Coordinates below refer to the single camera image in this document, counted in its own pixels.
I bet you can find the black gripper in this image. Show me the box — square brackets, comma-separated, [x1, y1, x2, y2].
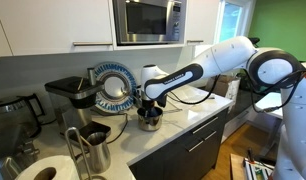
[141, 98, 158, 119]

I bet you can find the small steel pot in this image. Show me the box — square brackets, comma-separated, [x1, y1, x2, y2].
[136, 106, 164, 132]

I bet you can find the blue and white patterned plate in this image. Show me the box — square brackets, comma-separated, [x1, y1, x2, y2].
[92, 61, 138, 113]

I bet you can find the dark lower drawer cabinet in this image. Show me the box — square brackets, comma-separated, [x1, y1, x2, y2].
[128, 106, 230, 180]

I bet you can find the steel milk jug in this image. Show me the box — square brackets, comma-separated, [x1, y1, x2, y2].
[85, 131, 113, 175]

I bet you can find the black and steel coffee maker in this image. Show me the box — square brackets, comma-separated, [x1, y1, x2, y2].
[44, 67, 113, 141]

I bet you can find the brown cardboard box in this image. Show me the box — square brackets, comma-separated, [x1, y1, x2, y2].
[205, 74, 243, 102]

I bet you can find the stainless steel microwave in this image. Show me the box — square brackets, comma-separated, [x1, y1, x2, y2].
[112, 0, 188, 46]

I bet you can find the wooden board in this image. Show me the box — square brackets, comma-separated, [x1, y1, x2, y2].
[229, 152, 248, 180]

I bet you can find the narrow white upper cabinet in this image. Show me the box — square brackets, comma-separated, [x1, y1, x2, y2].
[185, 0, 221, 46]

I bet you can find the white desk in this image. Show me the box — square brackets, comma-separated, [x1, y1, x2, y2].
[255, 91, 285, 120]

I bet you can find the bright window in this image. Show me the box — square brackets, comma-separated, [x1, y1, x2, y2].
[215, 0, 256, 45]

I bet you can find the wide white upper cabinet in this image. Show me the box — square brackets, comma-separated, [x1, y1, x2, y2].
[0, 0, 115, 57]

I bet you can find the white paper towel roll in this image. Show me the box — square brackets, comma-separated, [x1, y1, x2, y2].
[15, 154, 82, 180]

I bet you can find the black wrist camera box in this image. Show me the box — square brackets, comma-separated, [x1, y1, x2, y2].
[156, 94, 168, 108]

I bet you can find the black appliance power cord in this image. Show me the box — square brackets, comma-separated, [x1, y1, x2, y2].
[106, 112, 129, 145]

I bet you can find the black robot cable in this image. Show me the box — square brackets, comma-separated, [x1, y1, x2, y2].
[166, 68, 306, 114]

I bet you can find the short steel drawer handle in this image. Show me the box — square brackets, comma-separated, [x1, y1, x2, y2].
[204, 130, 218, 142]
[187, 139, 205, 154]

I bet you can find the long steel drawer handle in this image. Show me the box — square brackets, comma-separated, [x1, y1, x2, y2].
[191, 116, 220, 135]

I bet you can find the steel wire paper towel holder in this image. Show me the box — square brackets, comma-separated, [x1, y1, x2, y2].
[64, 126, 107, 180]

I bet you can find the short steel cabinet handle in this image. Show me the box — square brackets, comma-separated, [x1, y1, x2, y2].
[186, 39, 205, 45]

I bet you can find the long steel cabinet handle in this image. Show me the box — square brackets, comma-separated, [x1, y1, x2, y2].
[72, 41, 114, 47]

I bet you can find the glass kettle with black handle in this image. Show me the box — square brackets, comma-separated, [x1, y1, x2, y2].
[0, 93, 46, 140]

